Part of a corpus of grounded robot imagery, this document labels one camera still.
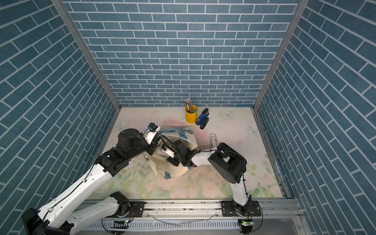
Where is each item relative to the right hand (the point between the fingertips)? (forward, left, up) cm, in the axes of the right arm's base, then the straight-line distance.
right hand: (170, 155), depth 92 cm
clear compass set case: (+13, -27, 0) cm, 30 cm away
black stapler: (+27, -20, +2) cm, 34 cm away
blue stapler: (+35, -20, +3) cm, 41 cm away
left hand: (-2, 0, +24) cm, 24 cm away
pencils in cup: (+34, -9, +13) cm, 38 cm away
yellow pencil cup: (+29, -11, +5) cm, 31 cm away
